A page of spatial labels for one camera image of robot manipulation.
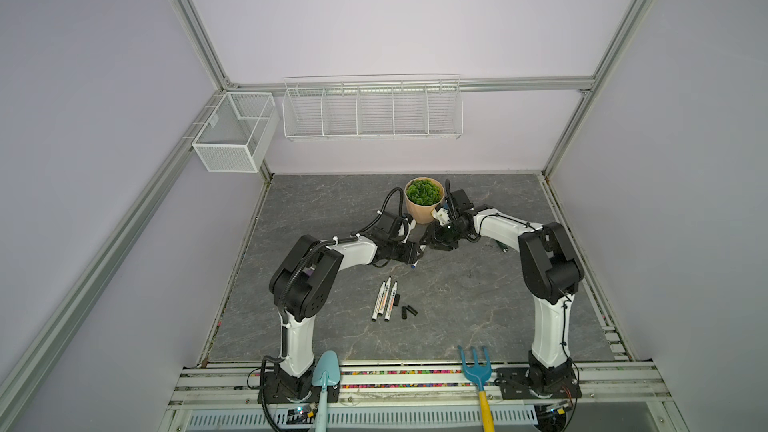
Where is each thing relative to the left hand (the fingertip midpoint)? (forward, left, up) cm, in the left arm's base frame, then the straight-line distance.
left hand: (417, 255), depth 95 cm
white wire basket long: (+41, +12, +28) cm, 51 cm away
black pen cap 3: (-13, +8, -2) cm, 15 cm away
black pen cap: (-17, +6, -2) cm, 18 cm away
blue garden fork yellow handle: (-34, -13, -1) cm, 36 cm away
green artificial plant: (+18, -3, +10) cm, 21 cm away
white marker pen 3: (-14, +9, -1) cm, 17 cm away
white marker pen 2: (-12, +11, -2) cm, 17 cm away
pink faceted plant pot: (+11, -3, +6) cm, 13 cm away
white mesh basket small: (+40, +58, +21) cm, 74 cm away
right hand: (+3, -3, 0) cm, 4 cm away
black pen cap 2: (-17, +3, -2) cm, 17 cm away
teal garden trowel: (-32, +26, 0) cm, 42 cm away
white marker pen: (-14, +13, -1) cm, 19 cm away
